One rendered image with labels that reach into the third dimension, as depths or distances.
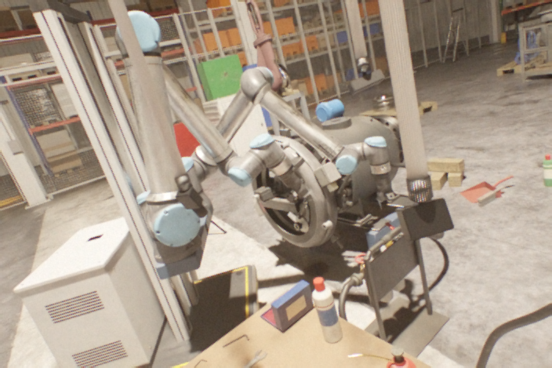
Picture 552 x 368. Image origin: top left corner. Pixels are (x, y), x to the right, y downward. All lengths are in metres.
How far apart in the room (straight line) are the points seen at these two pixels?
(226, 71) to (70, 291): 8.26
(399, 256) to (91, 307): 1.32
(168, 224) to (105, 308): 0.58
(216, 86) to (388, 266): 8.12
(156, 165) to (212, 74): 8.22
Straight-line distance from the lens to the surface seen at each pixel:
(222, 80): 9.45
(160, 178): 1.22
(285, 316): 1.37
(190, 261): 1.44
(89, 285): 1.65
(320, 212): 2.02
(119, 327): 1.72
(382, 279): 1.69
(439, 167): 3.57
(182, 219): 1.22
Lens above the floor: 1.36
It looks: 17 degrees down
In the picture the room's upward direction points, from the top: 15 degrees counter-clockwise
